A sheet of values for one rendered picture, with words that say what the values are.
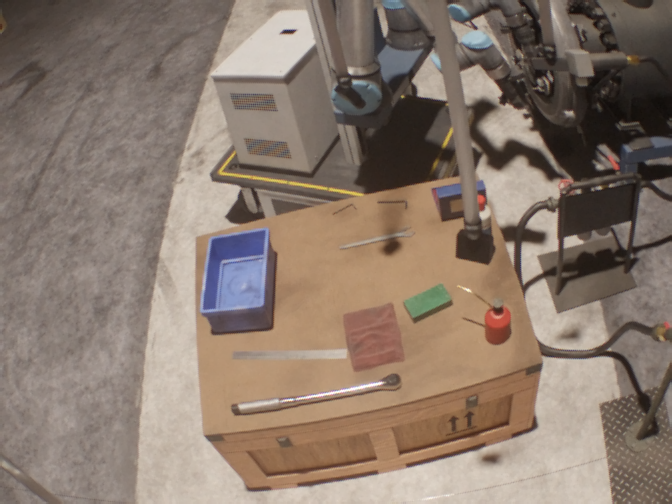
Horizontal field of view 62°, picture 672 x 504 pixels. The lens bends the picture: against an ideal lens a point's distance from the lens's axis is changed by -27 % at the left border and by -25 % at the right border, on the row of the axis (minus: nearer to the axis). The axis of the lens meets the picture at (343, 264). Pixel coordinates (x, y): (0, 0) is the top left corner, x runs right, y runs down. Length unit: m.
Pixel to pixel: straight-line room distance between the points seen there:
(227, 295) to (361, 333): 0.45
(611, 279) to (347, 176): 1.15
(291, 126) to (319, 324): 0.82
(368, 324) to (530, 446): 0.74
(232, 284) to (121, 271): 1.10
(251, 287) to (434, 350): 0.61
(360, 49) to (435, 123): 0.96
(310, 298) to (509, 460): 0.86
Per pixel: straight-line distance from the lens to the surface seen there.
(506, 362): 1.93
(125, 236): 3.41
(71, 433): 2.85
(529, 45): 2.48
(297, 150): 2.67
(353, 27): 1.97
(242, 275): 2.27
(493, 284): 2.09
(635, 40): 2.87
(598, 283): 2.71
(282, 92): 2.50
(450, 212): 2.24
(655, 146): 3.06
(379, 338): 1.99
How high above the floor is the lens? 2.09
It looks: 47 degrees down
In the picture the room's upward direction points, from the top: 16 degrees counter-clockwise
